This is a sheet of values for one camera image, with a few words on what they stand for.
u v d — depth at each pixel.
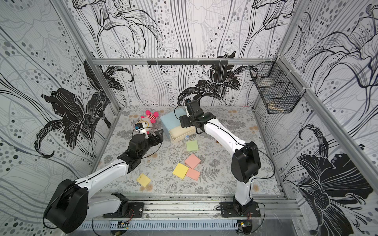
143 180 0.85
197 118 0.63
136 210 0.73
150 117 1.04
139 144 0.63
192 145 0.98
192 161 0.91
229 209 0.71
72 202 0.41
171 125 0.88
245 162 0.46
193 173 0.84
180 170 0.86
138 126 0.72
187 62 0.91
